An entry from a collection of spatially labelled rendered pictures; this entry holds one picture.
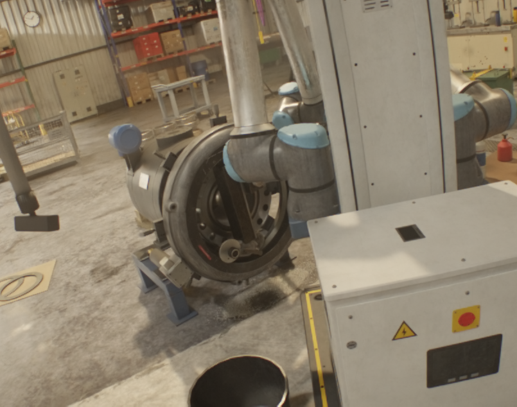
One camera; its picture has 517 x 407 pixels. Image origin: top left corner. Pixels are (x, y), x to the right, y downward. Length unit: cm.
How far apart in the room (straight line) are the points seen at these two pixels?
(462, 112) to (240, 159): 69
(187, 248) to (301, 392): 76
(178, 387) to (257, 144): 115
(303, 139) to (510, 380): 82
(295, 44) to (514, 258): 93
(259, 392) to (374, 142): 92
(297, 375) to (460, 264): 112
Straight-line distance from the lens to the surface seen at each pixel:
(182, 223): 174
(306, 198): 128
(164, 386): 198
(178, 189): 172
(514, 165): 240
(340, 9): 109
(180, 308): 229
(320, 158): 125
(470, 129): 137
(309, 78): 147
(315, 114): 154
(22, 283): 362
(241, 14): 135
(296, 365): 187
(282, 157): 126
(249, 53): 133
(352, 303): 82
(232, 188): 181
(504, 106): 150
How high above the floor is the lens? 130
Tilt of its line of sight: 21 degrees down
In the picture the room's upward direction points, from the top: 14 degrees counter-clockwise
